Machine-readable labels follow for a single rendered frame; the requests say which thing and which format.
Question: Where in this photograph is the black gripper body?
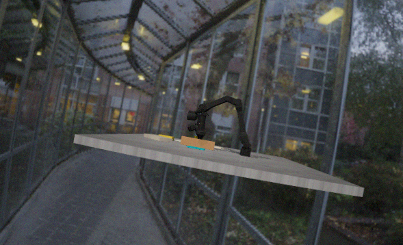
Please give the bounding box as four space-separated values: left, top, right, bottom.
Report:
195 121 205 135

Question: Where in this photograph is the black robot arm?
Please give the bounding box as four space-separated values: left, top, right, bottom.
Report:
187 95 251 157

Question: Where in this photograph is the brown wooden board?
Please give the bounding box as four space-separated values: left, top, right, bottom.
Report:
180 136 215 150

